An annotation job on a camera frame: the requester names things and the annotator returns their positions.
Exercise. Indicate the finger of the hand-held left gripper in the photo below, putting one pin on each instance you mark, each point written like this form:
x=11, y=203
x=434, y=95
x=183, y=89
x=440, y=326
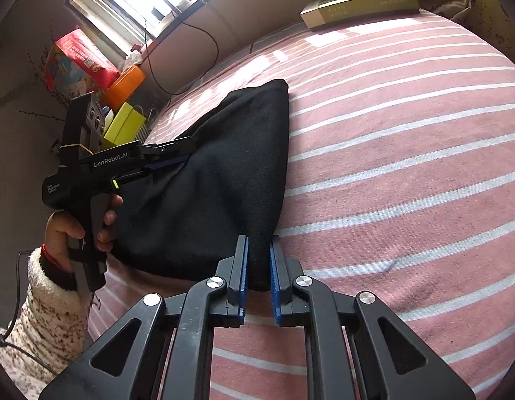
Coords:
x=157, y=168
x=170, y=148

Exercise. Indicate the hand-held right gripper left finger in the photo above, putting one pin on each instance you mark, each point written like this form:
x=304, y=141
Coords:
x=244, y=275

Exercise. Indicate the window with metal bars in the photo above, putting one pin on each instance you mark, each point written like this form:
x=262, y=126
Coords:
x=157, y=0

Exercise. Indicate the pink striped bed sheet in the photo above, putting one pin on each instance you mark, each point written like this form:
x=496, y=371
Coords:
x=386, y=175

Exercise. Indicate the long green white box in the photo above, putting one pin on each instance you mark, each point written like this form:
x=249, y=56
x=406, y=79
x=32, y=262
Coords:
x=366, y=8

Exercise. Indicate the black pants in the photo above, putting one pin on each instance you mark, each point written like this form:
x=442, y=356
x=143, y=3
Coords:
x=224, y=166

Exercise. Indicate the grey chevron striped box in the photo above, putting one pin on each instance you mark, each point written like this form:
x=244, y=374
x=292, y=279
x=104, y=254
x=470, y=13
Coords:
x=144, y=133

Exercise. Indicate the colourful printed bag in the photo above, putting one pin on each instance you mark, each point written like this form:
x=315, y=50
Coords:
x=74, y=66

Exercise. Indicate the person's left hand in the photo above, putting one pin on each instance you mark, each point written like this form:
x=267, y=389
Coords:
x=57, y=233

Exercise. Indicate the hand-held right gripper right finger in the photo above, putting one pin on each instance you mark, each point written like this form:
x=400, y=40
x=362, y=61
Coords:
x=276, y=283

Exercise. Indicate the yellow-green shoebox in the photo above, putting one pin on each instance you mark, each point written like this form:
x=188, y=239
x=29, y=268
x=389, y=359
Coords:
x=124, y=127

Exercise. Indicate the dried flower branches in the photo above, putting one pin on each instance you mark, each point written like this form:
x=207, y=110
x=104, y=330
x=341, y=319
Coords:
x=59, y=96

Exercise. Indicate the orange box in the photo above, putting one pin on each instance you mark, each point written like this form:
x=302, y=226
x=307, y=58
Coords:
x=126, y=85

